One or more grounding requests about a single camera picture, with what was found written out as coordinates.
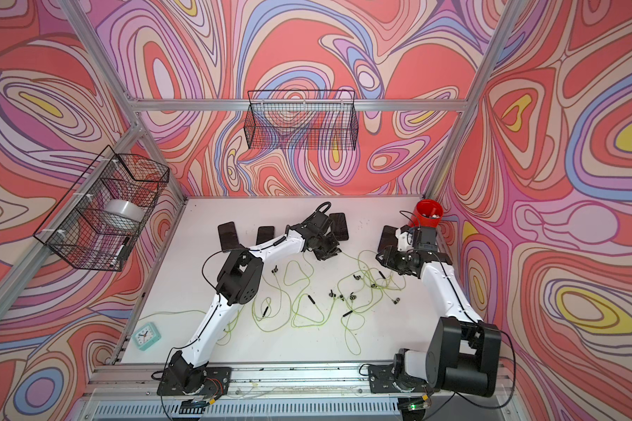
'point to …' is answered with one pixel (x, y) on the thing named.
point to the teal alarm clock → (147, 336)
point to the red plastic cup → (427, 213)
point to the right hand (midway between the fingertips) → (383, 264)
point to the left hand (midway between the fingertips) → (346, 252)
